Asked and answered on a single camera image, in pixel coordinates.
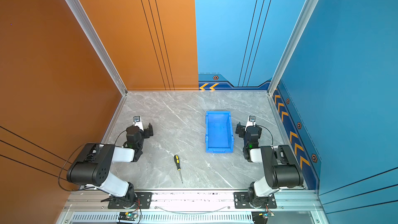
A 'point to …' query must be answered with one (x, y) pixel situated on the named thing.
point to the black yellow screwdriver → (177, 162)
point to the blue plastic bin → (219, 135)
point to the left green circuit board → (128, 216)
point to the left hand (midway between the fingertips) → (142, 123)
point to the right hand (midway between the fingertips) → (246, 123)
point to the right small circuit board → (259, 217)
